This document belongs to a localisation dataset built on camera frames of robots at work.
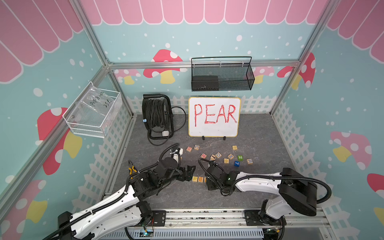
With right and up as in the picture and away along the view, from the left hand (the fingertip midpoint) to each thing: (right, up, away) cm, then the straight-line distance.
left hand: (187, 168), depth 73 cm
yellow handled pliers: (-35, -4, +18) cm, 39 cm away
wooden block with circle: (+19, +3, +24) cm, 30 cm away
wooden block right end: (+38, -1, +21) cm, 44 cm away
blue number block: (+30, -2, +19) cm, 35 cm away
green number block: (+33, +1, +21) cm, 39 cm away
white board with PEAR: (+18, +27, +27) cm, 42 cm away
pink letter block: (+9, +2, +22) cm, 24 cm away
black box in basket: (+10, +47, +16) cm, 51 cm away
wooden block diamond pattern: (+27, +1, +23) cm, 35 cm away
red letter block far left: (0, +6, +26) cm, 27 cm away
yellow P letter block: (+3, -10, +14) cm, 17 cm away
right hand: (+11, -12, +12) cm, 20 cm away
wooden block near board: (+5, +7, +27) cm, 28 cm away
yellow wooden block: (+24, -1, +21) cm, 31 cm away
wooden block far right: (+30, +7, +27) cm, 41 cm away
